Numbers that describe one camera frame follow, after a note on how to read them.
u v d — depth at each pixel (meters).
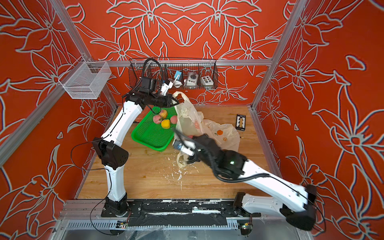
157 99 0.68
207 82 0.93
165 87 0.74
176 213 0.73
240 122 1.07
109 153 0.51
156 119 1.04
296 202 0.39
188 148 0.52
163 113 1.10
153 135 1.02
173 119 1.03
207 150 0.43
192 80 0.90
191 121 0.81
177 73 0.83
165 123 1.03
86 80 0.92
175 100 0.77
